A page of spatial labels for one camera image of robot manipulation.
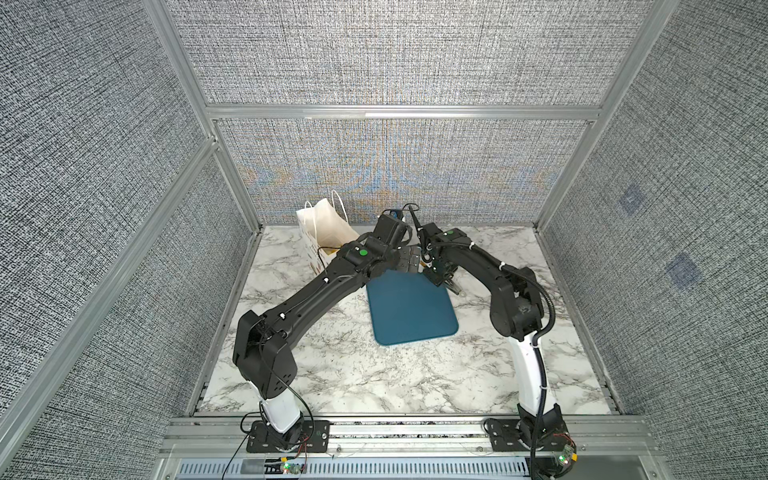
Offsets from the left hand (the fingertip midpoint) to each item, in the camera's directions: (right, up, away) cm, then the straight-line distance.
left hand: (404, 252), depth 82 cm
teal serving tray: (+2, -17, +16) cm, 24 cm away
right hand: (+14, -7, +19) cm, 25 cm away
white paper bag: (-24, +8, +14) cm, 29 cm away
